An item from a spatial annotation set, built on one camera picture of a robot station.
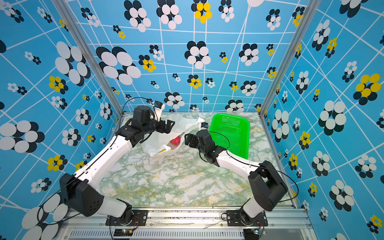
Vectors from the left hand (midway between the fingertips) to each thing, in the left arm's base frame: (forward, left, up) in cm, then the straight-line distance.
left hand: (168, 118), depth 79 cm
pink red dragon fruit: (+1, -2, -23) cm, 23 cm away
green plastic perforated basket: (+13, -41, -28) cm, 51 cm away
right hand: (-3, -12, -12) cm, 17 cm away
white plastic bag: (-7, +6, -14) cm, 17 cm away
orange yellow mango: (-18, -1, -2) cm, 18 cm away
